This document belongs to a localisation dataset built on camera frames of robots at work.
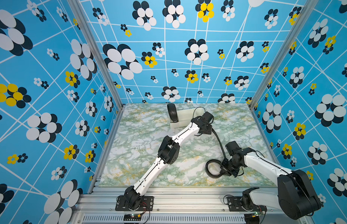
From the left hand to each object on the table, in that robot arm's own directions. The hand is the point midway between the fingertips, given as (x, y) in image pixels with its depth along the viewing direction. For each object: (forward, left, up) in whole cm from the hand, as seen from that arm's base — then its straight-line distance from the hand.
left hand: (210, 129), depth 103 cm
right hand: (-30, -3, -1) cm, 30 cm away
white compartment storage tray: (+15, +17, -3) cm, 23 cm away
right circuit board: (-53, -15, -4) cm, 56 cm away
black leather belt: (-27, +6, 0) cm, 28 cm away
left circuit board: (-53, +48, -5) cm, 72 cm away
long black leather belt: (+5, +28, +14) cm, 31 cm away
